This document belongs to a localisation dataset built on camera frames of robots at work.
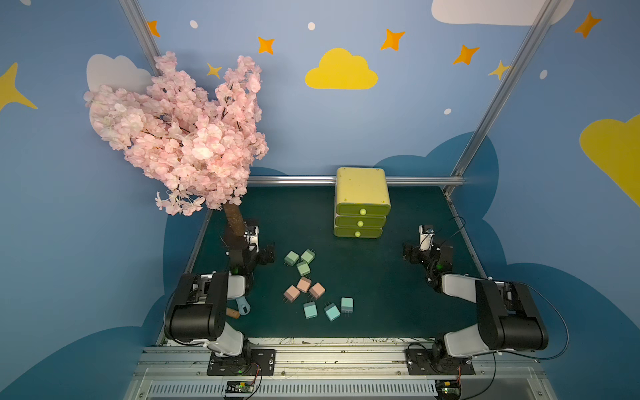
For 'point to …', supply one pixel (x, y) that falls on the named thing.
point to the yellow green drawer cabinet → (362, 185)
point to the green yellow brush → (234, 314)
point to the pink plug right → (317, 290)
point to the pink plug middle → (304, 284)
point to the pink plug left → (291, 294)
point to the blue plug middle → (332, 312)
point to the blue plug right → (347, 305)
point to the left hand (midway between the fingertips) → (261, 239)
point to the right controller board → (447, 389)
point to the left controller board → (240, 387)
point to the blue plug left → (310, 310)
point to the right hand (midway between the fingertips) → (419, 240)
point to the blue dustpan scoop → (243, 306)
